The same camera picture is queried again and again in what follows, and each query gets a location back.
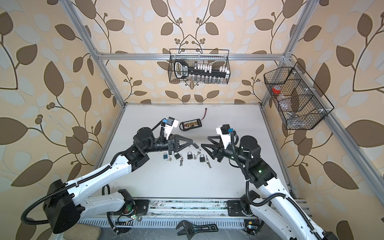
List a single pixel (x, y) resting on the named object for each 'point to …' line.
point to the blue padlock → (165, 155)
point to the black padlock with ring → (177, 155)
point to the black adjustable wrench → (190, 229)
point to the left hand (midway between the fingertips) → (192, 143)
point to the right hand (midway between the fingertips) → (206, 142)
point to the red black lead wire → (205, 112)
